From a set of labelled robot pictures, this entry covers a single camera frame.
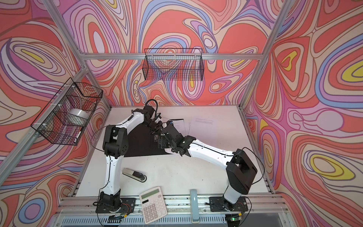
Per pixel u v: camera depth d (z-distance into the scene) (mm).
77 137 717
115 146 597
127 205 731
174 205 748
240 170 431
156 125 891
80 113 740
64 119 744
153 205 720
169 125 708
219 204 735
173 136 607
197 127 1042
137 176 800
